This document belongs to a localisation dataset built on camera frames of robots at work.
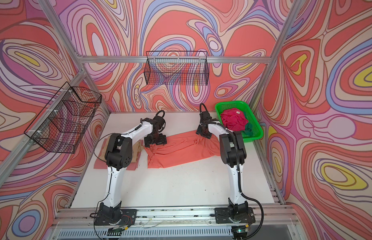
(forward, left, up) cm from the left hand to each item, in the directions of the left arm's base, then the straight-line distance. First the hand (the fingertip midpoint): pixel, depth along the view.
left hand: (161, 144), depth 101 cm
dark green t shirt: (+8, -60, +6) cm, 61 cm away
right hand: (+8, -29, 0) cm, 30 cm away
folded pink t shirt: (-15, +35, +1) cm, 38 cm away
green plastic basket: (+6, -65, +7) cm, 66 cm away
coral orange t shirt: (-3, -13, +1) cm, 13 cm away
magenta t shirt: (+17, -52, +6) cm, 55 cm away
